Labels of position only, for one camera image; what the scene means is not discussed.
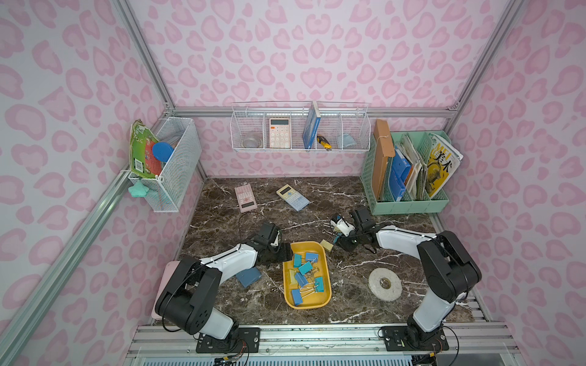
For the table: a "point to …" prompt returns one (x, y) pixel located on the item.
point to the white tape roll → (384, 284)
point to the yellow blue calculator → (296, 200)
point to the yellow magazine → (445, 158)
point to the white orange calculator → (279, 133)
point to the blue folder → (398, 174)
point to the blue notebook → (249, 276)
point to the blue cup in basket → (348, 140)
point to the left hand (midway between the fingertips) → (285, 252)
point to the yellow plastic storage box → (306, 277)
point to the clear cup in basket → (251, 142)
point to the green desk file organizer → (423, 193)
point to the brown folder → (384, 150)
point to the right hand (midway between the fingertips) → (341, 236)
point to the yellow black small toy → (324, 142)
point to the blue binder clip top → (297, 296)
